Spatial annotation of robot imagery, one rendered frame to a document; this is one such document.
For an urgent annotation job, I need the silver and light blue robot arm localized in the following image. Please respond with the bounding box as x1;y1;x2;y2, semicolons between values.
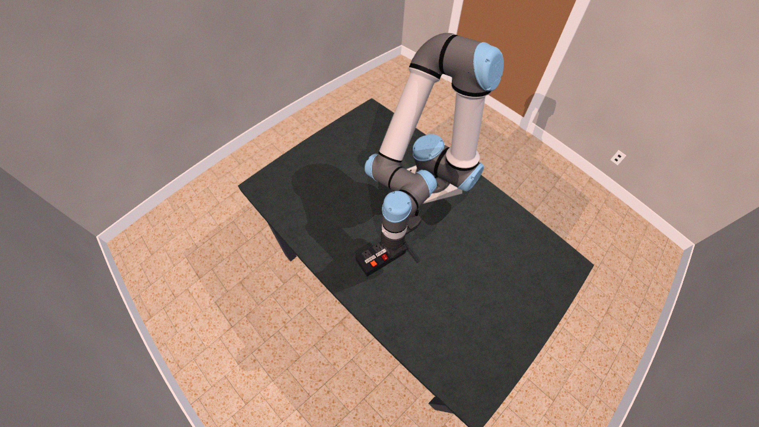
365;33;503;233

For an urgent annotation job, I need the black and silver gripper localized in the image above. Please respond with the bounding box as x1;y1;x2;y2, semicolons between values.
381;210;422;258

